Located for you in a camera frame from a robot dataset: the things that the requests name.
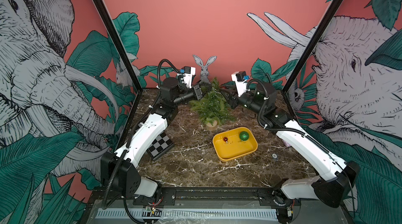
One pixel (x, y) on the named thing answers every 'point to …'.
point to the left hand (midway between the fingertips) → (211, 84)
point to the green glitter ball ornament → (244, 136)
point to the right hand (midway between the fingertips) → (221, 86)
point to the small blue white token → (274, 155)
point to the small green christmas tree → (211, 109)
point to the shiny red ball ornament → (225, 138)
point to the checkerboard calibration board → (162, 144)
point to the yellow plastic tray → (234, 143)
